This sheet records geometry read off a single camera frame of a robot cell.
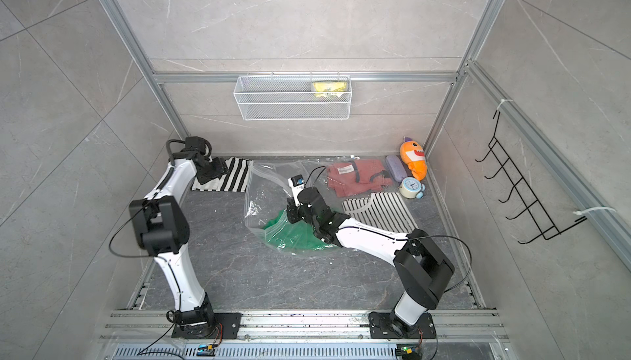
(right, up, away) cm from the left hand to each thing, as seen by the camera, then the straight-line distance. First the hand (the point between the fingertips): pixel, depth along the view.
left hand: (221, 167), depth 97 cm
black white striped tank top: (+1, -5, +13) cm, 14 cm away
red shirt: (+57, -4, +11) cm, 58 cm away
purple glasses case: (+75, 0, +15) cm, 77 cm away
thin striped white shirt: (+67, -18, +3) cm, 70 cm away
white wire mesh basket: (+28, +29, +3) cm, 41 cm away
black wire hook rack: (+97, -2, -26) cm, 100 cm away
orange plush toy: (+83, +6, +14) cm, 84 cm away
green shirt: (+28, -22, -18) cm, 40 cm away
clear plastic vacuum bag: (+18, -9, +5) cm, 21 cm away
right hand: (+29, -12, -15) cm, 35 cm away
